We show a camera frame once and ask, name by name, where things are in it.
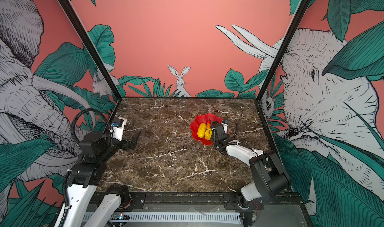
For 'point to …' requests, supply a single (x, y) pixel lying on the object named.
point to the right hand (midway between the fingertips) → (215, 131)
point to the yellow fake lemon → (201, 130)
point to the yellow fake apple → (208, 134)
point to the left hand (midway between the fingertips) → (129, 126)
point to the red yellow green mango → (208, 125)
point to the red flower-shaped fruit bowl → (203, 119)
